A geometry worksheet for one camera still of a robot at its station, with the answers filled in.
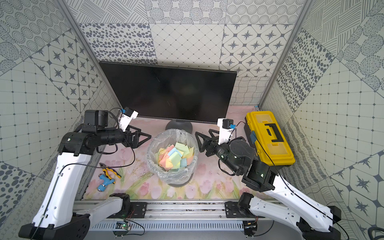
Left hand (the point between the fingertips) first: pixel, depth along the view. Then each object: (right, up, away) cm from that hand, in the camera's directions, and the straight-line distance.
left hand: (141, 129), depth 65 cm
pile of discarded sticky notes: (+14, -14, +7) cm, 21 cm away
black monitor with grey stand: (+14, +21, +34) cm, 42 cm away
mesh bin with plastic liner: (+8, -5, +8) cm, 13 cm away
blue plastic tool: (-26, -30, +17) cm, 43 cm away
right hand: (+28, -1, -5) cm, 28 cm away
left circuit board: (-11, -48, +5) cm, 50 cm away
